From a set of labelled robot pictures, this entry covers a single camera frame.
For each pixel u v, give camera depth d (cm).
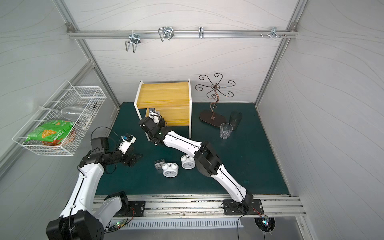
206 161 58
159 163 84
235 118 96
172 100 78
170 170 79
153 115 78
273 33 77
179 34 79
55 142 53
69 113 65
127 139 69
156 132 69
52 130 55
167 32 77
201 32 78
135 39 78
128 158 69
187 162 83
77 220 38
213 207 75
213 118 110
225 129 102
